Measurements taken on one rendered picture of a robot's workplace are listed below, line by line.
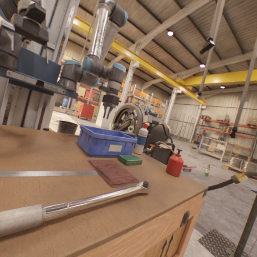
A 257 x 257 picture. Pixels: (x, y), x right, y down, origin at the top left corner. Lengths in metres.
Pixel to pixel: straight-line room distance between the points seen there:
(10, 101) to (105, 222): 1.21
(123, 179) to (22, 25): 0.70
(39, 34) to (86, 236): 0.72
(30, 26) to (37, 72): 0.66
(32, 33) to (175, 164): 0.89
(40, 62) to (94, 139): 0.94
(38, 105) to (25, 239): 1.24
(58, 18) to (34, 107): 0.88
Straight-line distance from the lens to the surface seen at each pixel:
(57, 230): 0.31
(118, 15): 1.29
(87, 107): 7.22
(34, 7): 0.72
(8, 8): 0.90
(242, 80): 13.20
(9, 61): 1.16
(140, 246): 0.45
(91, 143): 0.62
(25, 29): 0.72
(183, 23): 11.10
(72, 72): 1.29
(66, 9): 1.68
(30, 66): 1.34
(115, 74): 0.82
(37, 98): 1.44
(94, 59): 0.90
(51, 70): 1.38
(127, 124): 1.92
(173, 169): 0.74
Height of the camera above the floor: 0.69
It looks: 2 degrees down
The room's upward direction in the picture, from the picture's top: 16 degrees clockwise
